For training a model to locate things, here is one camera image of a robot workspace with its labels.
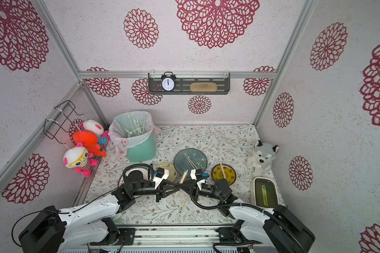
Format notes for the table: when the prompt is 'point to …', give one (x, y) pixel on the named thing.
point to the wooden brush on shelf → (203, 87)
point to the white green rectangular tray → (264, 192)
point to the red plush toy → (89, 140)
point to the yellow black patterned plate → (229, 172)
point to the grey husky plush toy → (261, 160)
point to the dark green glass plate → (181, 163)
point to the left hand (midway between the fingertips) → (178, 188)
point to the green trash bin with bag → (133, 133)
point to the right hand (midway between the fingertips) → (178, 185)
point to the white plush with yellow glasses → (79, 157)
